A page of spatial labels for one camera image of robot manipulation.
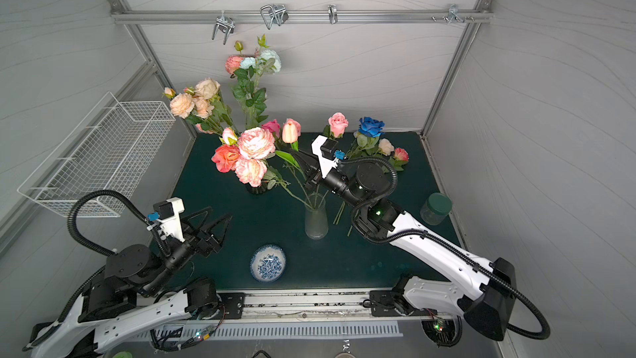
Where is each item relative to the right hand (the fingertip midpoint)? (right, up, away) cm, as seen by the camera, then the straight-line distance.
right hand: (294, 147), depth 56 cm
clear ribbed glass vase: (+4, -25, +27) cm, 37 cm away
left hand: (-20, -16, +3) cm, 26 cm away
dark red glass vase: (-20, -16, +42) cm, 49 cm away
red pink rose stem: (+41, -3, +52) cm, 66 cm away
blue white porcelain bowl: (-12, -38, +25) cm, 47 cm away
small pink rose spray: (+35, +2, +55) cm, 65 cm away
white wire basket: (-57, -1, +16) cm, 59 cm away
